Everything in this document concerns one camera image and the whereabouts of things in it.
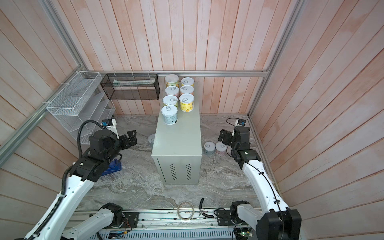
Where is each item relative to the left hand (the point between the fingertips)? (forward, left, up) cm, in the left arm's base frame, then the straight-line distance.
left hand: (128, 136), depth 71 cm
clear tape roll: (-30, -28, -29) cm, 50 cm away
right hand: (+8, -51, -7) cm, 52 cm away
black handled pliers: (-26, -36, -30) cm, 53 cm away
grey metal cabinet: (-11, -25, +5) cm, 27 cm away
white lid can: (+9, -50, -25) cm, 56 cm away
